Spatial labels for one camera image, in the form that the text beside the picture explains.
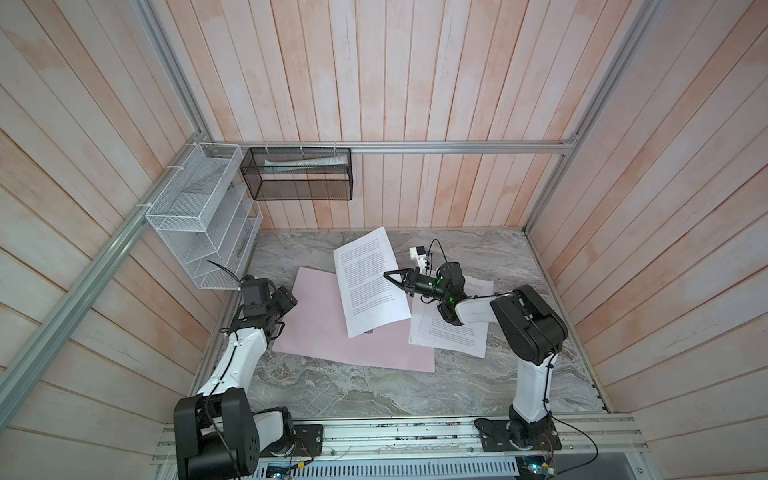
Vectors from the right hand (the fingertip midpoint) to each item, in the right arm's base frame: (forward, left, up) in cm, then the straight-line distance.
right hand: (384, 277), depth 85 cm
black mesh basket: (+39, +31, +9) cm, 50 cm away
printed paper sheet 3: (+9, -32, -18) cm, 38 cm away
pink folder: (-6, +23, -20) cm, 31 cm away
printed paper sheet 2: (-7, -14, -17) cm, 23 cm away
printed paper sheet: (-5, +4, -5) cm, 8 cm away
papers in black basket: (+29, +34, +18) cm, 48 cm away
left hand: (-5, +30, -6) cm, 31 cm away
